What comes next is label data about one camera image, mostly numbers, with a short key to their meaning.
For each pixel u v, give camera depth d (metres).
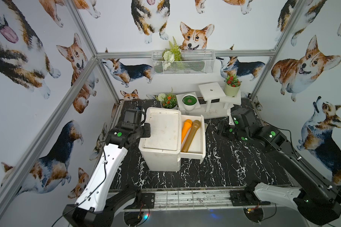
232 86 0.95
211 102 1.04
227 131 0.58
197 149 0.77
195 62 0.93
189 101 0.89
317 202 0.38
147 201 0.74
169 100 0.97
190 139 0.78
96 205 0.37
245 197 0.68
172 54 0.82
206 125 0.81
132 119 0.52
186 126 0.82
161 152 0.65
